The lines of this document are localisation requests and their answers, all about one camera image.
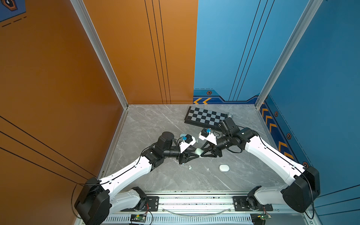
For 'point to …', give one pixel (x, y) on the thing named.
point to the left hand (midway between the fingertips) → (197, 152)
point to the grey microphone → (230, 115)
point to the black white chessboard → (204, 117)
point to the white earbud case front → (224, 168)
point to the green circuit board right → (264, 216)
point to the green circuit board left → (135, 218)
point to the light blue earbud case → (183, 135)
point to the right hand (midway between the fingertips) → (201, 151)
